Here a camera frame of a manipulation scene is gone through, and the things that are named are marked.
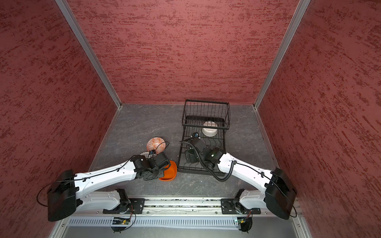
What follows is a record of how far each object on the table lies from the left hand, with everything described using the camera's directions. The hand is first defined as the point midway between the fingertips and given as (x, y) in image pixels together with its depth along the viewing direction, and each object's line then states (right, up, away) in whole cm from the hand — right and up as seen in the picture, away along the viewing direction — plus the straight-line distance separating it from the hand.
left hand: (159, 176), depth 80 cm
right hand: (+19, +11, +1) cm, 22 cm away
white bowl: (+29, +23, +18) cm, 41 cm away
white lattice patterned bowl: (-9, +11, +5) cm, 16 cm away
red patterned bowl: (-5, +15, +15) cm, 22 cm away
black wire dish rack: (+20, +35, +10) cm, 42 cm away
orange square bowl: (+5, -1, +5) cm, 7 cm away
